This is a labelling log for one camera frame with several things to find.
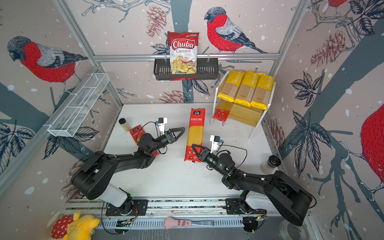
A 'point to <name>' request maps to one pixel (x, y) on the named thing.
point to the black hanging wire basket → (207, 68)
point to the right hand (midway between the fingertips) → (190, 149)
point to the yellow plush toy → (81, 227)
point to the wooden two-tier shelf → (251, 115)
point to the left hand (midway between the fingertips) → (183, 132)
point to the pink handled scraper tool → (170, 222)
